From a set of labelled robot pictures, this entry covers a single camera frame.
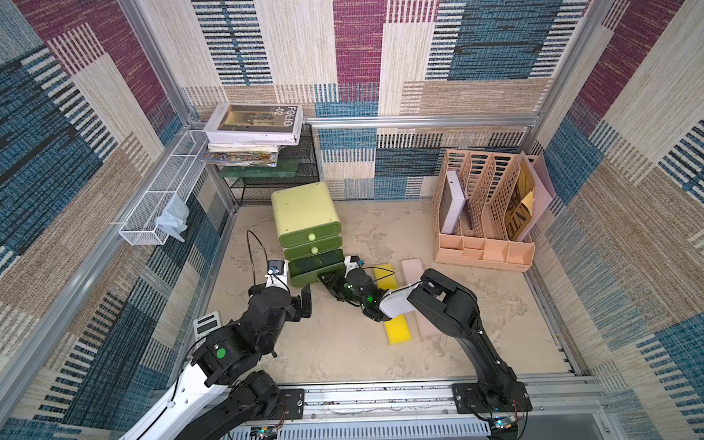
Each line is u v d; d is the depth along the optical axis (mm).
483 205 1125
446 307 560
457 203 957
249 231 1116
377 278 748
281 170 970
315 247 916
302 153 1083
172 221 660
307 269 949
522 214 929
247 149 813
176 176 826
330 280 909
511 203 994
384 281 946
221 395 457
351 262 916
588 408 759
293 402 733
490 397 648
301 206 897
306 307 627
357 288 749
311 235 857
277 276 557
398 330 849
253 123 832
